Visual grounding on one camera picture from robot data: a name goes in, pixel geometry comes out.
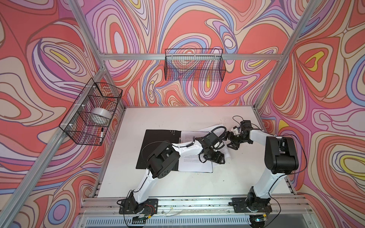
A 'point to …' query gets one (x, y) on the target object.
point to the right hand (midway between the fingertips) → (224, 144)
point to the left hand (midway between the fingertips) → (221, 161)
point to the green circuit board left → (139, 218)
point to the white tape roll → (103, 112)
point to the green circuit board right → (258, 218)
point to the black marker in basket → (101, 135)
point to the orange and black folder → (152, 137)
